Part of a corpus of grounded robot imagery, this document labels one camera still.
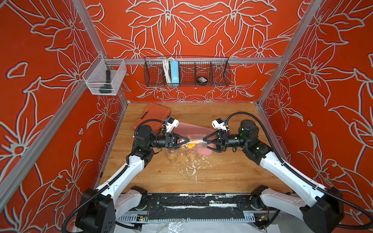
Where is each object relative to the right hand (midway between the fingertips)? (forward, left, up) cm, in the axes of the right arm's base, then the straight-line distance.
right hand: (205, 143), depth 61 cm
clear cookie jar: (+5, +17, -23) cm, 29 cm away
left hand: (0, +8, -2) cm, 8 cm away
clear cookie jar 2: (+7, +5, -25) cm, 27 cm away
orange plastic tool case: (+41, +34, -25) cm, 59 cm away
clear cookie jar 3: (+3, +4, -3) cm, 6 cm away
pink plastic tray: (+30, +9, -32) cm, 45 cm away
